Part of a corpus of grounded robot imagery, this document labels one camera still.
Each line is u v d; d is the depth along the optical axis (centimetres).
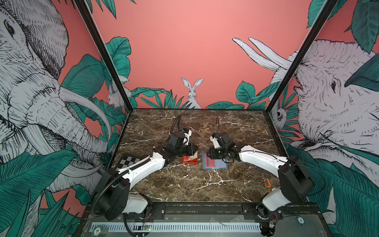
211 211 76
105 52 87
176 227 70
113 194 41
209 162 90
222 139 69
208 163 90
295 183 45
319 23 74
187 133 77
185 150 72
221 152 74
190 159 90
